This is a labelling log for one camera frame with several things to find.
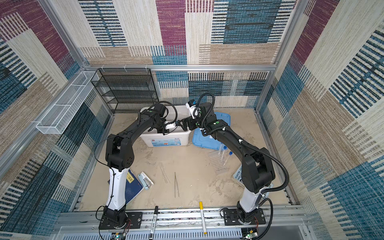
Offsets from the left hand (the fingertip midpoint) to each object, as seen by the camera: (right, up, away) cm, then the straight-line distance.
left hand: (167, 127), depth 99 cm
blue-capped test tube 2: (+34, -11, -18) cm, 40 cm away
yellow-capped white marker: (+21, -40, -22) cm, 50 cm away
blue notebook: (-15, -33, -17) cm, 40 cm away
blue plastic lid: (+27, -9, +3) cm, 29 cm away
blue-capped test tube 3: (+37, -13, -20) cm, 44 cm away
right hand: (+13, +4, -15) cm, 20 cm away
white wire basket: (-46, +4, -29) cm, 55 cm away
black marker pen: (-1, -45, -28) cm, 53 cm away
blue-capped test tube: (+33, -14, -10) cm, 37 cm away
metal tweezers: (+8, -33, -15) cm, 37 cm away
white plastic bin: (+5, -6, -8) cm, 11 cm away
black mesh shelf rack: (-30, +26, +9) cm, 41 cm away
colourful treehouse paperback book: (+43, -26, -14) cm, 52 cm away
